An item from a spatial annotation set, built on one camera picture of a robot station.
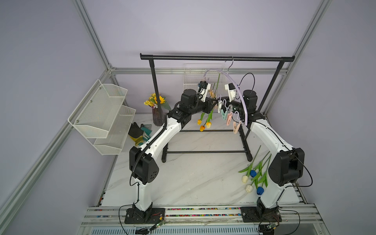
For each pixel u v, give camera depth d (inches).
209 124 33.9
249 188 31.5
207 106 26.4
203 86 25.4
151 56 22.0
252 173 34.0
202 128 38.2
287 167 18.8
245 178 33.2
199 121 37.5
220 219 28.8
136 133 41.2
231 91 27.3
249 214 29.1
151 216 28.5
